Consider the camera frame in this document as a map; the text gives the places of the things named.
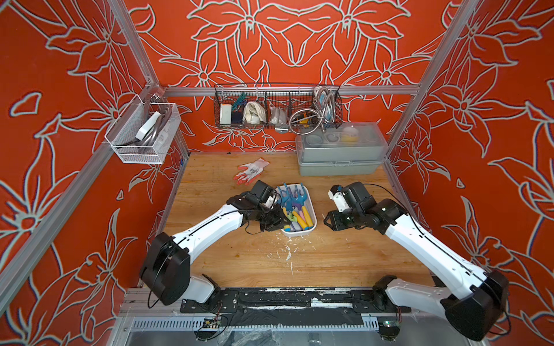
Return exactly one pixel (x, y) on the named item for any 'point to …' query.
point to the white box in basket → (225, 114)
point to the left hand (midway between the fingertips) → (291, 222)
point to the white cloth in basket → (254, 114)
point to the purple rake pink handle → (299, 207)
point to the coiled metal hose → (307, 121)
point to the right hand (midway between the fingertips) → (325, 220)
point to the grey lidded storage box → (342, 149)
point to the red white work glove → (250, 171)
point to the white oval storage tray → (310, 207)
